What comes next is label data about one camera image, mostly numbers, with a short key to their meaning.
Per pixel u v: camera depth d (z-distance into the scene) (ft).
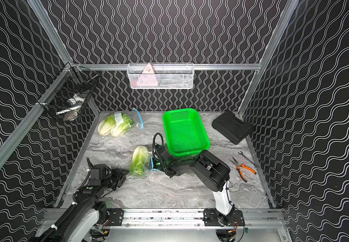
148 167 2.65
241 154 3.20
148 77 2.96
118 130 3.37
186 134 3.59
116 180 2.50
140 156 2.88
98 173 2.17
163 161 2.40
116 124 3.30
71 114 2.45
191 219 2.51
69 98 3.01
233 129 3.41
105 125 3.39
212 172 1.65
